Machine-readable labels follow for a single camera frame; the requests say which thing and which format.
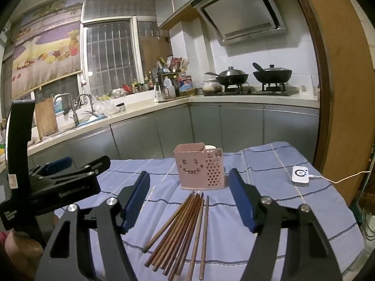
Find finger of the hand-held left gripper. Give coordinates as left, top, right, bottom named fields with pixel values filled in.
left=56, top=155, right=111, bottom=182
left=29, top=156, right=73, bottom=179

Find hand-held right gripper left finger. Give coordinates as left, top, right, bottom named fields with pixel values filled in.
left=34, top=170, right=151, bottom=281

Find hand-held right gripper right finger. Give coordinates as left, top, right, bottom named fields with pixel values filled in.
left=228, top=168, right=343, bottom=281

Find bunch of brown wooden chopsticks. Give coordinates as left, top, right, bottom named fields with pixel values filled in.
left=142, top=192, right=210, bottom=281

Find pink smiley utensil holder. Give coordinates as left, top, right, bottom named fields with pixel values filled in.
left=173, top=142, right=224, bottom=191

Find person's left hand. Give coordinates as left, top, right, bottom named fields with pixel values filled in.
left=4, top=229, right=45, bottom=260

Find wooden cutting board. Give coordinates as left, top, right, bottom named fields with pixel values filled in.
left=34, top=97, right=59, bottom=140

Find blue striped tablecloth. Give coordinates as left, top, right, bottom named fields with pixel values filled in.
left=54, top=141, right=365, bottom=281

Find clear plastic bag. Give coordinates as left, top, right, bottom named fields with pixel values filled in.
left=94, top=99, right=120, bottom=115

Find steel kitchen faucet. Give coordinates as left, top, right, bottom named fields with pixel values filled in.
left=75, top=93, right=95, bottom=116
left=53, top=93, right=80, bottom=126

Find small white device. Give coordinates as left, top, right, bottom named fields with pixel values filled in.
left=291, top=165, right=314, bottom=187

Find grey kitchen counter cabinets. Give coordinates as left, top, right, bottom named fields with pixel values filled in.
left=28, top=95, right=320, bottom=166

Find row of sauce bottles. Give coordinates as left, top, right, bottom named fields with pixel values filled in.
left=132, top=71, right=159, bottom=92

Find white plastic bottle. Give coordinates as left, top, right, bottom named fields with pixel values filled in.
left=162, top=77, right=176, bottom=99

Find black gas stove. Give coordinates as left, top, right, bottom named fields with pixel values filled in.
left=203, top=82, right=298, bottom=97

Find barred window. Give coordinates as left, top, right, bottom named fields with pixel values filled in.
left=82, top=19, right=140, bottom=92

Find printed roller blind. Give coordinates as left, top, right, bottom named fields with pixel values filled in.
left=10, top=0, right=87, bottom=100

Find white bowl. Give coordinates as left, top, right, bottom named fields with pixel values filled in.
left=202, top=82, right=224, bottom=92

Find black wok with steel lid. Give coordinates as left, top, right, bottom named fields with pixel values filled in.
left=204, top=66, right=249, bottom=86

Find brown cardboard sheet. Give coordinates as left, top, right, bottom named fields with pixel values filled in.
left=139, top=35, right=172, bottom=74

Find pile of snack packets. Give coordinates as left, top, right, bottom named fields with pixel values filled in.
left=156, top=55, right=189, bottom=74

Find steel range hood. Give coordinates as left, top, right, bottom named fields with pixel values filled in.
left=191, top=0, right=288, bottom=46

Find white cable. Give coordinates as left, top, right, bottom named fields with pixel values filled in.
left=312, top=168, right=371, bottom=184

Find wooden door frame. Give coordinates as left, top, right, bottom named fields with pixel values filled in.
left=289, top=0, right=375, bottom=206

